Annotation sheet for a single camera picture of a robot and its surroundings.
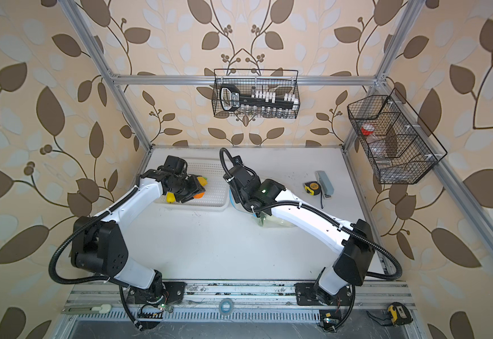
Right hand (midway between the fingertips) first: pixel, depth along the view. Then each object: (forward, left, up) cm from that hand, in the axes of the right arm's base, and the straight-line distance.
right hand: (243, 185), depth 76 cm
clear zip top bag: (-5, -9, -19) cm, 21 cm away
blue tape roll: (-35, +7, -24) cm, 42 cm away
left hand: (+5, +17, -10) cm, 20 cm away
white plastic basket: (+11, +14, -24) cm, 30 cm away
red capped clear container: (+18, -48, +10) cm, 52 cm away
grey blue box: (+9, -38, -18) cm, 43 cm away
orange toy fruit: (+2, +18, -10) cm, 21 cm away
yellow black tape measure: (+11, -32, -20) cm, 39 cm away
